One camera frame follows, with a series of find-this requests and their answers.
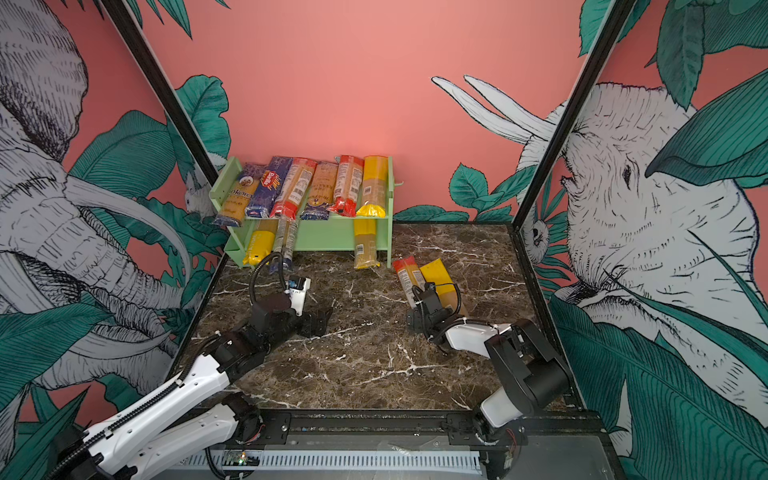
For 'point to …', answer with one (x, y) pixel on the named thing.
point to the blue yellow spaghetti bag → (240, 196)
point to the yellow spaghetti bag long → (375, 181)
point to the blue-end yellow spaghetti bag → (321, 191)
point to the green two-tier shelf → (247, 239)
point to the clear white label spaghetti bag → (286, 238)
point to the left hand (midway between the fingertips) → (317, 301)
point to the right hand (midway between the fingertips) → (419, 312)
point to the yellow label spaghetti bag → (261, 242)
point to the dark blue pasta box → (267, 187)
